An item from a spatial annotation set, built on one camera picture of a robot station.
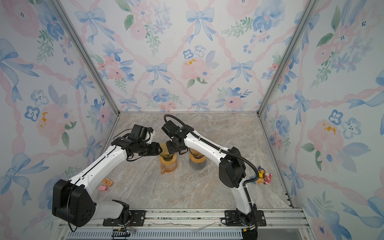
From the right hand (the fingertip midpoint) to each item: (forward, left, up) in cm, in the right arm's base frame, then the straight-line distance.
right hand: (173, 147), depth 86 cm
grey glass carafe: (-7, -13, -8) cm, 17 cm away
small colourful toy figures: (-12, -52, -11) cm, 55 cm away
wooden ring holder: (-8, +2, -3) cm, 9 cm away
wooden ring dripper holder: (-6, -14, -3) cm, 15 cm away
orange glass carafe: (-9, +5, -7) cm, 13 cm away
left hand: (-2, +7, +2) cm, 8 cm away
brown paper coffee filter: (-4, -13, +2) cm, 14 cm away
